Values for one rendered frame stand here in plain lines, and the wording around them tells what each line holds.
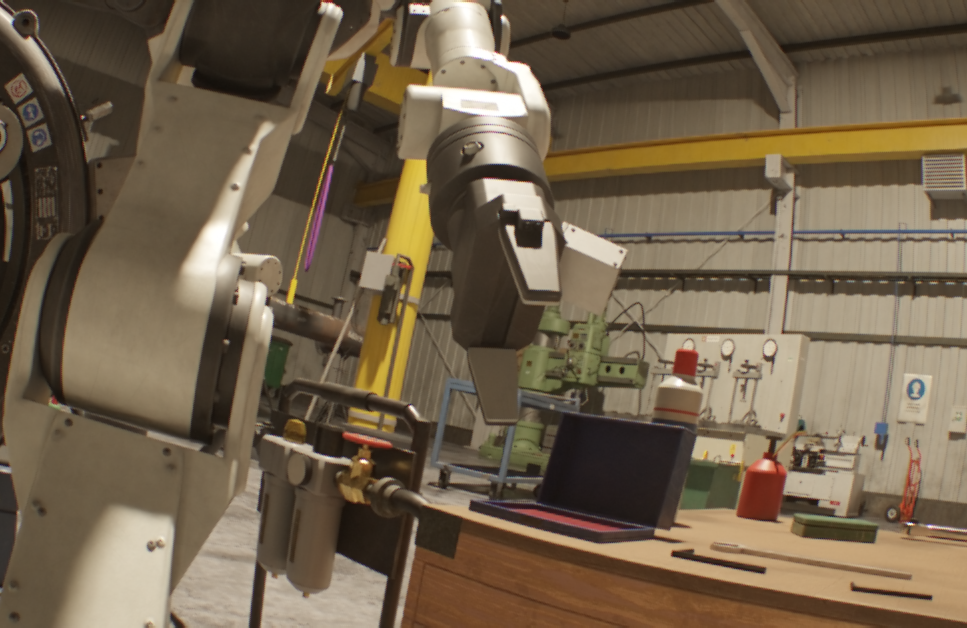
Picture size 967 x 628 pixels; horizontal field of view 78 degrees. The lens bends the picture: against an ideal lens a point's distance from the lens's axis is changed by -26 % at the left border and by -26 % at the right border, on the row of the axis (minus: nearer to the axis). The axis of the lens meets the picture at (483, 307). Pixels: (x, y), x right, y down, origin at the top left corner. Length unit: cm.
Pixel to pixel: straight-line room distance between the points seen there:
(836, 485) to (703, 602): 901
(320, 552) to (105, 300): 74
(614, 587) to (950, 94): 1184
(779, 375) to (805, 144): 582
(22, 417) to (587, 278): 40
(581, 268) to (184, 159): 32
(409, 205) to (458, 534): 384
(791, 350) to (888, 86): 683
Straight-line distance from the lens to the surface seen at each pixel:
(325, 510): 115
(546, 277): 42
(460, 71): 71
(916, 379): 1086
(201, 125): 64
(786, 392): 673
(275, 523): 123
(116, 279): 50
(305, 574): 117
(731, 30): 1315
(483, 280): 49
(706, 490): 350
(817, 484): 967
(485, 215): 47
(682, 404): 97
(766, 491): 124
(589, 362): 1171
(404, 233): 444
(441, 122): 61
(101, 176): 111
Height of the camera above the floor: 56
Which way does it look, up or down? 8 degrees up
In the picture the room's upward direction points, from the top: 11 degrees clockwise
